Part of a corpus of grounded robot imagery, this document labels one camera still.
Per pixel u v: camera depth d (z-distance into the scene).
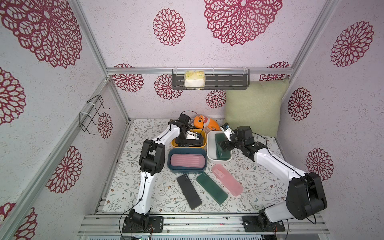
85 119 0.73
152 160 0.60
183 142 0.94
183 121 0.84
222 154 0.95
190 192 0.84
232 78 0.94
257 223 0.72
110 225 0.76
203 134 1.05
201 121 1.09
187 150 0.95
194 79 0.90
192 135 0.92
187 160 0.95
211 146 1.01
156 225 0.74
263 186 0.87
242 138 0.67
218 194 0.82
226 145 0.77
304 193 0.43
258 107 0.98
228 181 0.88
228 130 0.75
